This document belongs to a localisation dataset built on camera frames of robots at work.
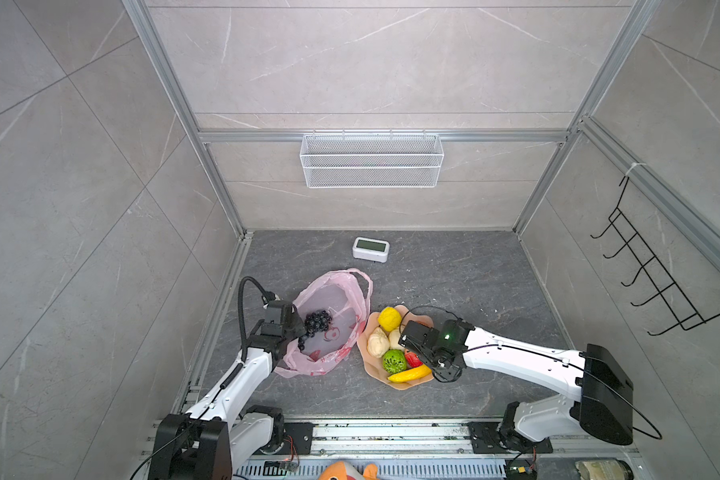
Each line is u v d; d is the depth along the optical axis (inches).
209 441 15.7
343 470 25.0
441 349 21.7
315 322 35.3
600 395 15.6
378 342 32.2
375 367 32.3
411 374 30.5
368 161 39.7
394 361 31.3
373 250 42.5
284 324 26.0
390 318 34.5
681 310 24.0
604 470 26.0
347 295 36.7
